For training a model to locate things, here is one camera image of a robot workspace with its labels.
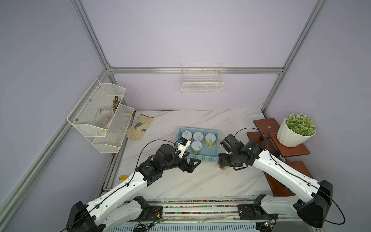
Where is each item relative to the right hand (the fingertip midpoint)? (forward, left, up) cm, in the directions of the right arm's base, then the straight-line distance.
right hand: (226, 164), depth 77 cm
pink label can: (+25, +21, -7) cm, 34 cm away
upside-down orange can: (-2, +3, -1) cm, 3 cm away
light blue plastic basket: (+14, +7, -14) cm, 21 cm away
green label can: (+16, +15, -8) cm, 23 cm away
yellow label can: (+21, +6, -8) cm, 23 cm away
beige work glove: (+40, +57, -12) cm, 70 cm away
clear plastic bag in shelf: (+22, +67, +17) cm, 72 cm away
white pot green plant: (+7, -30, +20) cm, 37 cm away
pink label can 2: (+25, +13, -8) cm, 29 cm away
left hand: (+1, +18, +6) cm, 19 cm away
